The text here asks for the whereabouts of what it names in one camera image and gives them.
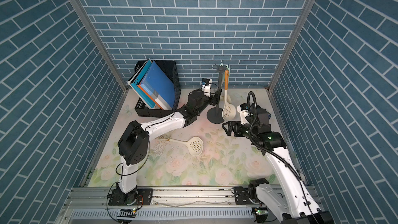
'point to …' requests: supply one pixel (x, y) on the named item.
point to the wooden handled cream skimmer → (195, 144)
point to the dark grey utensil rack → (215, 115)
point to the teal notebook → (134, 80)
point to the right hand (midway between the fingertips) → (232, 125)
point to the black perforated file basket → (171, 69)
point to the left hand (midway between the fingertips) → (221, 90)
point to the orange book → (150, 96)
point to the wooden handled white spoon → (229, 110)
